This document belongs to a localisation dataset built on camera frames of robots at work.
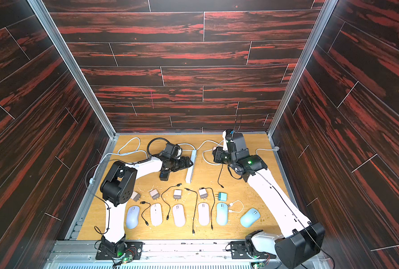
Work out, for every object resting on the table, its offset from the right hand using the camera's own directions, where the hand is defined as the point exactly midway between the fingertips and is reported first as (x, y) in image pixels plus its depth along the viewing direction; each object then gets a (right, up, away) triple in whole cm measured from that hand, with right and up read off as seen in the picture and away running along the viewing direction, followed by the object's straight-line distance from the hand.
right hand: (219, 150), depth 77 cm
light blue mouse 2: (+16, -34, +5) cm, 38 cm away
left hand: (-15, -9, +23) cm, 29 cm away
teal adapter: (+3, -25, +12) cm, 28 cm away
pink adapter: (-21, -24, +13) cm, 35 cm away
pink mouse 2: (-19, -34, +6) cm, 39 cm away
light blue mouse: (+2, -32, +6) cm, 32 cm away
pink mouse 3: (-7, -30, +7) cm, 32 cm away
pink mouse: (-31, -32, +5) cm, 45 cm away
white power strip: (-14, -12, +19) cm, 27 cm away
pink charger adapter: (-33, -24, +12) cm, 43 cm away
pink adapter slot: (-7, -24, +13) cm, 28 cm away
